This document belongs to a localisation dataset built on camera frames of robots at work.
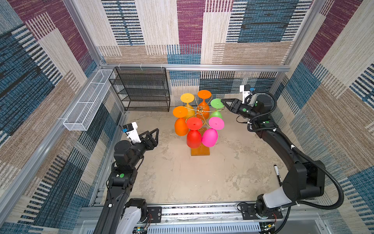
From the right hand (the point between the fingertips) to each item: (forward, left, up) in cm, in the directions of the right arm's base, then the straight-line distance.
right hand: (223, 102), depth 76 cm
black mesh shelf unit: (+33, +54, -16) cm, 65 cm away
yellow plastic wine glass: (+4, +18, 0) cm, 19 cm away
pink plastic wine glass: (-14, +8, -10) cm, 19 cm away
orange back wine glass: (+7, +10, 0) cm, 12 cm away
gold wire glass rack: (-10, +11, -32) cm, 35 cm away
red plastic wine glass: (-16, +16, -9) cm, 24 cm away
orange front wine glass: (-8, +22, -9) cm, 25 cm away
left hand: (-15, +34, -4) cm, 38 cm away
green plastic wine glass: (-1, +4, 0) cm, 4 cm away
